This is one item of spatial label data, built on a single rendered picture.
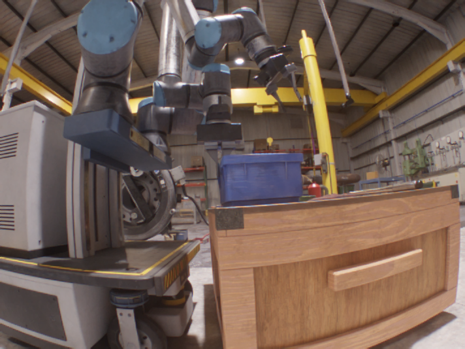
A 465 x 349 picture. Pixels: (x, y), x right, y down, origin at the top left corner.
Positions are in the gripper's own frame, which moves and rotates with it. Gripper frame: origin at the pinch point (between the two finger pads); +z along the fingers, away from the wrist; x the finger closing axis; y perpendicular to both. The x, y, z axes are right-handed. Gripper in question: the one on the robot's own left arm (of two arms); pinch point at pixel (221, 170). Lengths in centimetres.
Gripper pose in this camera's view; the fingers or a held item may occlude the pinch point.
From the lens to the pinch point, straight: 72.2
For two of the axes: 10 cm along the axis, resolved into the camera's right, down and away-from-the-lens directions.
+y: -1.1, 1.4, 9.8
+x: -9.9, 0.5, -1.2
